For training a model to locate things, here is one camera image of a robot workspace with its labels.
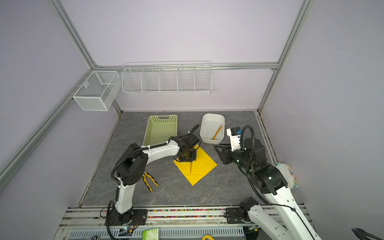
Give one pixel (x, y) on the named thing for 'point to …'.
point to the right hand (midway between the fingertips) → (218, 146)
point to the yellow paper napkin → (201, 168)
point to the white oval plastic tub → (212, 128)
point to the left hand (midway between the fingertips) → (193, 161)
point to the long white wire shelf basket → (169, 77)
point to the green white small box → (151, 234)
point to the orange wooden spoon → (190, 166)
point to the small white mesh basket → (99, 91)
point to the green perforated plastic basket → (159, 129)
